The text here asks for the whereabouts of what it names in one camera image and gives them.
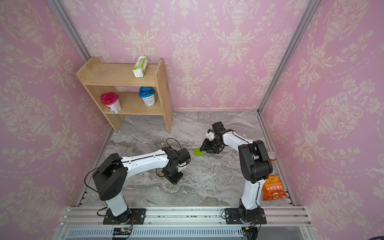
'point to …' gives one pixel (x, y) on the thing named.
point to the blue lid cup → (148, 94)
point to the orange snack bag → (273, 188)
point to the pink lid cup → (111, 100)
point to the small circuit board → (122, 231)
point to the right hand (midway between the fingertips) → (203, 149)
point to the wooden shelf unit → (129, 89)
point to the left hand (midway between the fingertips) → (175, 182)
